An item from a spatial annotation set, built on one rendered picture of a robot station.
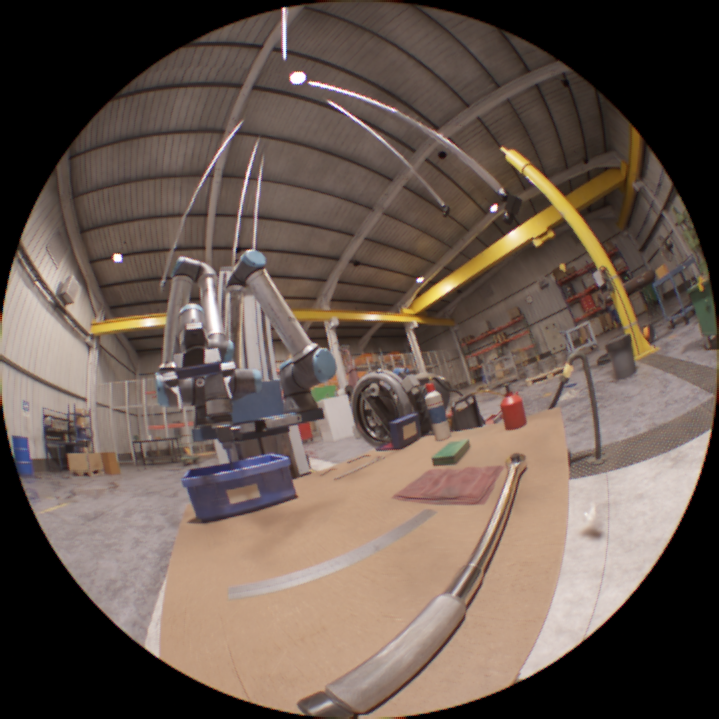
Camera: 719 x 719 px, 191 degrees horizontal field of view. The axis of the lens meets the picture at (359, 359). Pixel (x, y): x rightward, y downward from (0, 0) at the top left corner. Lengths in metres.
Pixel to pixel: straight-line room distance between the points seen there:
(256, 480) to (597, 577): 0.99
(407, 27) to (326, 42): 2.17
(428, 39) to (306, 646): 8.86
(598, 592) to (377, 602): 0.66
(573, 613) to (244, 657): 0.69
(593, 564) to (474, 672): 0.69
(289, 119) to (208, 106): 2.54
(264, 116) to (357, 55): 3.20
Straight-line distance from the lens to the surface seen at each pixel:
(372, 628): 0.25
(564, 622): 0.76
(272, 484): 0.61
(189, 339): 0.61
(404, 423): 0.91
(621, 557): 0.89
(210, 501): 0.60
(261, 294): 1.02
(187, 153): 8.38
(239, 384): 0.77
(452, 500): 0.41
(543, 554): 0.28
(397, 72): 8.33
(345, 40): 7.98
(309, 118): 7.96
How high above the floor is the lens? 0.68
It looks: 13 degrees up
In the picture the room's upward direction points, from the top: 15 degrees counter-clockwise
